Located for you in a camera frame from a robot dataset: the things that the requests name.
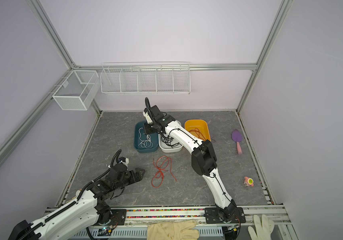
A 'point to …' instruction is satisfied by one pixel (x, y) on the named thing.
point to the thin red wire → (157, 167)
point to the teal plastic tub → (154, 139)
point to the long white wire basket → (145, 78)
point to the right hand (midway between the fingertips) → (145, 130)
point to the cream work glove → (180, 230)
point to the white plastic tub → (164, 148)
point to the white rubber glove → (261, 232)
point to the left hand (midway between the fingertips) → (139, 175)
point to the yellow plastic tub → (198, 128)
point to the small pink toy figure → (248, 181)
